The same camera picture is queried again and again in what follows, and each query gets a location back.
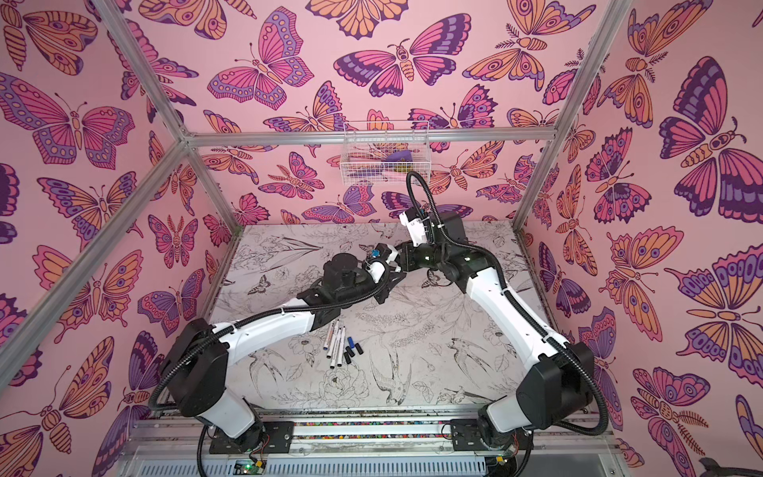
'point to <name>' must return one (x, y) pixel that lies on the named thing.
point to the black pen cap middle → (350, 352)
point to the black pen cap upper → (351, 342)
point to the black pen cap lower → (347, 358)
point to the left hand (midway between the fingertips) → (406, 267)
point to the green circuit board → (248, 467)
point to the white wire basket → (385, 153)
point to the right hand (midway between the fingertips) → (390, 251)
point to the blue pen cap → (354, 343)
